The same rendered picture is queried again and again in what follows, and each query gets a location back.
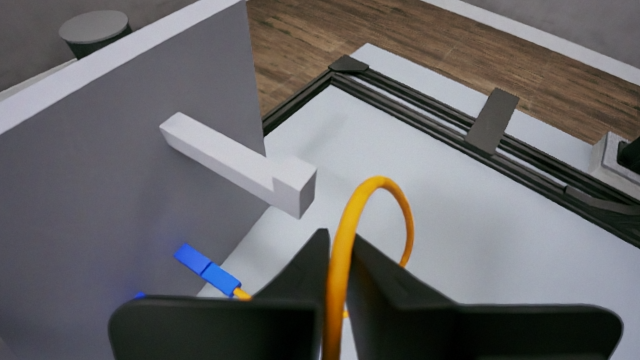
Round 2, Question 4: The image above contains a yellow patch cord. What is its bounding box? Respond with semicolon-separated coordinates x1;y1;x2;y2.
202;175;415;360

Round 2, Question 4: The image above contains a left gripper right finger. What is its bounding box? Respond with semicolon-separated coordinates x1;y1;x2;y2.
345;233;624;360

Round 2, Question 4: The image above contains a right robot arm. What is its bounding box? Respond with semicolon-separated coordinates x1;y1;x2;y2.
616;136;640;175

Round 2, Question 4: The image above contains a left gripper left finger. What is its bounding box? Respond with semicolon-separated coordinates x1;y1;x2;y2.
107;227;331;360

